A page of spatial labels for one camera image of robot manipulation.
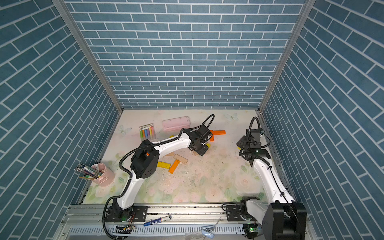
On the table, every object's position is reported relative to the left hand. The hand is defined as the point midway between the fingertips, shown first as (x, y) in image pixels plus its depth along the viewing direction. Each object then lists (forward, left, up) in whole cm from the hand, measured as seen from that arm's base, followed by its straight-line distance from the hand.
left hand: (205, 151), depth 94 cm
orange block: (-2, -3, +16) cm, 17 cm away
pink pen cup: (-18, +53, +3) cm, 56 cm away
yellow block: (-2, -1, +11) cm, 11 cm away
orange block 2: (+17, -11, -3) cm, 20 cm away
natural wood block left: (-17, +16, +28) cm, 37 cm away
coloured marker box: (+16, +41, -2) cm, 44 cm away
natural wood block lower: (-4, +15, -3) cm, 16 cm away
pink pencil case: (+23, +22, 0) cm, 32 cm away
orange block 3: (-9, +19, -3) cm, 22 cm away
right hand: (0, -22, +13) cm, 25 cm away
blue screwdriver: (-37, +26, -2) cm, 45 cm away
